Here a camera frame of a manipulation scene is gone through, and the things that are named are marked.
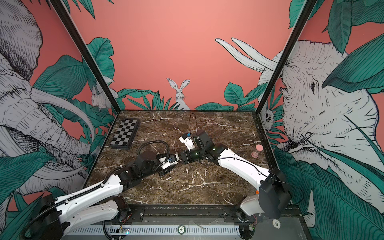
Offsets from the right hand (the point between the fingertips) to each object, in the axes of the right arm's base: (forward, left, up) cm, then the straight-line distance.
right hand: (176, 159), depth 73 cm
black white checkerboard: (+25, +41, -16) cm, 50 cm away
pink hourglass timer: (+14, -48, -12) cm, 51 cm away
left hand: (+3, +2, -3) cm, 4 cm away
